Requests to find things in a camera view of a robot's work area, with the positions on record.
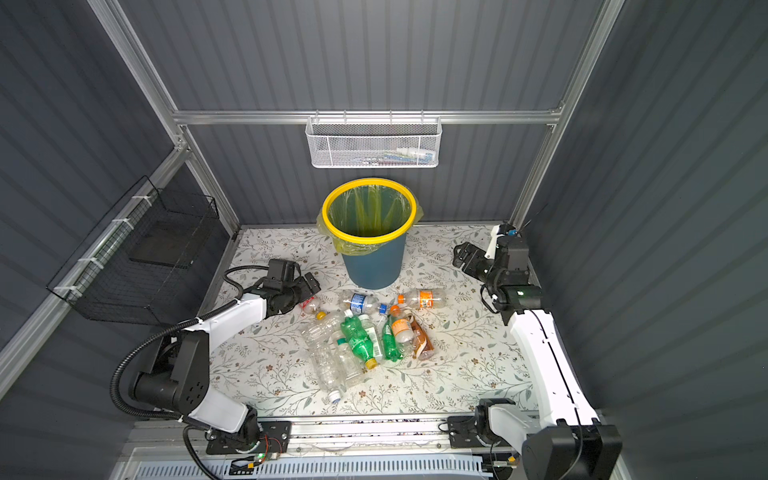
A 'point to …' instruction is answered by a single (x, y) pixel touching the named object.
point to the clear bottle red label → (311, 306)
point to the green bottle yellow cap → (359, 340)
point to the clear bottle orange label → (423, 298)
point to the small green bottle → (390, 345)
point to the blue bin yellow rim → (384, 269)
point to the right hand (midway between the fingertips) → (471, 255)
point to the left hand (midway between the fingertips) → (309, 289)
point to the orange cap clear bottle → (405, 336)
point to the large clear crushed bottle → (319, 332)
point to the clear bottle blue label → (363, 303)
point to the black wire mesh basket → (150, 263)
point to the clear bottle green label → (373, 335)
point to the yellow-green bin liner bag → (366, 210)
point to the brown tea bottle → (422, 346)
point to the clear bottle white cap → (332, 371)
